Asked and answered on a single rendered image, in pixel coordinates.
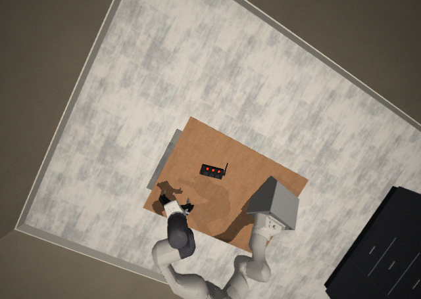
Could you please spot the black power strip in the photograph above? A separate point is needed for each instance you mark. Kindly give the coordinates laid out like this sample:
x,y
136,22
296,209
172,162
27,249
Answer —
x,y
212,171

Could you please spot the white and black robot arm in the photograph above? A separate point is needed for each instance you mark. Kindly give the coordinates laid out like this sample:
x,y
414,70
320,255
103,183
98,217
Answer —
x,y
180,244

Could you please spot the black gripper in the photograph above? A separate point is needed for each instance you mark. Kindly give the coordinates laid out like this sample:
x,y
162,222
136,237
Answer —
x,y
187,207

